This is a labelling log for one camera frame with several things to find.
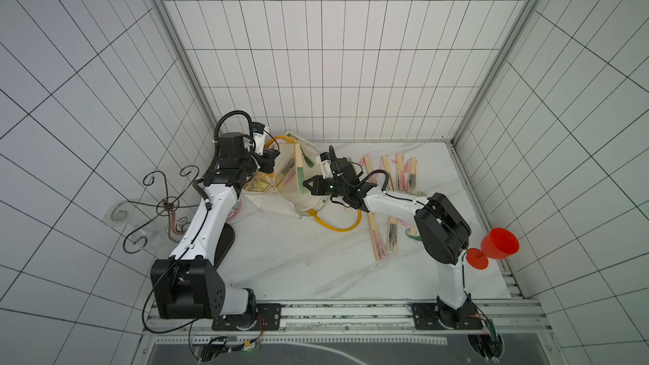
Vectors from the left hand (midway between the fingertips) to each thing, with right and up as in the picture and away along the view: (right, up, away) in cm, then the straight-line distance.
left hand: (275, 155), depth 81 cm
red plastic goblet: (+68, -26, -8) cm, 73 cm away
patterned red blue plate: (-19, -21, +14) cm, 32 cm away
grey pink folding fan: (+54, -8, +26) cm, 61 cm away
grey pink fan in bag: (+41, -29, +7) cm, 50 cm away
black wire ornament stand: (-37, -17, -10) cm, 42 cm away
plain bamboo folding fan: (+44, -5, +30) cm, 53 cm away
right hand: (+10, -7, +8) cm, 15 cm away
